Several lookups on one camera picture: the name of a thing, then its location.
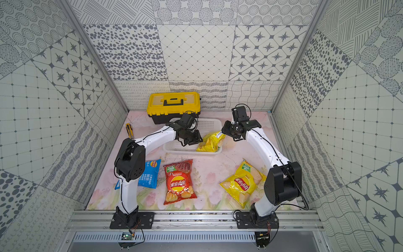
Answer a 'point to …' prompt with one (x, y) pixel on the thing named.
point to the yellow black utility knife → (129, 130)
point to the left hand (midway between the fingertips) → (202, 138)
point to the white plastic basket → (174, 119)
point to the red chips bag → (179, 181)
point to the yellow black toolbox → (164, 107)
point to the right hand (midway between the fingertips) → (225, 131)
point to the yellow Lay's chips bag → (244, 184)
